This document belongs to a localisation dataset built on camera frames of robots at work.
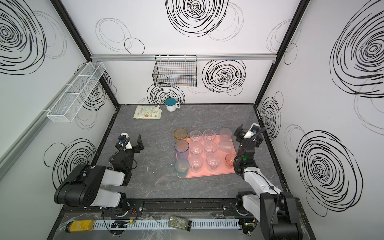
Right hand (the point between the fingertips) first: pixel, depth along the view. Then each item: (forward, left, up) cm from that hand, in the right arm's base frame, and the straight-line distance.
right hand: (249, 125), depth 80 cm
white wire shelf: (0, +93, +12) cm, 93 cm away
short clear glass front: (-3, +11, -17) cm, 20 cm away
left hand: (-2, +66, -8) cm, 66 cm away
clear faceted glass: (+5, +29, -18) cm, 34 cm away
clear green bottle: (-42, +36, -18) cm, 58 cm away
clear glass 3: (-12, +19, -21) cm, 31 cm away
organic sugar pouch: (+28, +67, -21) cm, 76 cm away
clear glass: (+5, +20, -17) cm, 27 cm away
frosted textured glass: (+6, +10, -19) cm, 22 cm away
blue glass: (-7, +37, -13) cm, 40 cm away
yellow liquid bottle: (-44, +80, -17) cm, 93 cm away
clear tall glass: (-15, +29, -16) cm, 36 cm away
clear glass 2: (-4, +20, -17) cm, 27 cm away
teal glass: (-16, +37, -17) cm, 43 cm away
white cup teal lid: (+31, +47, -15) cm, 58 cm away
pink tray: (-7, +20, -23) cm, 31 cm away
